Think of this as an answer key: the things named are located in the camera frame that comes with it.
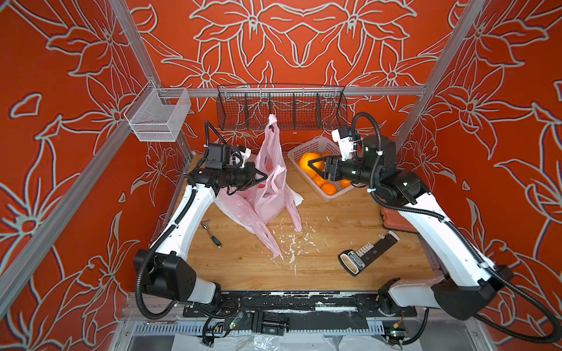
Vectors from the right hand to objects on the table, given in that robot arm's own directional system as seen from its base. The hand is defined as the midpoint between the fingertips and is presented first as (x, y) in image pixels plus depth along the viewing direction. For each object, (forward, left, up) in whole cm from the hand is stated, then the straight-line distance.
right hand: (316, 157), depth 64 cm
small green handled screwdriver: (-10, +38, -38) cm, 55 cm away
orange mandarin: (+13, -11, -33) cm, 37 cm away
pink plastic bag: (-9, +18, -15) cm, 25 cm away
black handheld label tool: (-17, -18, -39) cm, 46 cm away
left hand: (+2, +16, -11) cm, 19 cm away
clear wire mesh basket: (+34, +66, -8) cm, 75 cm away
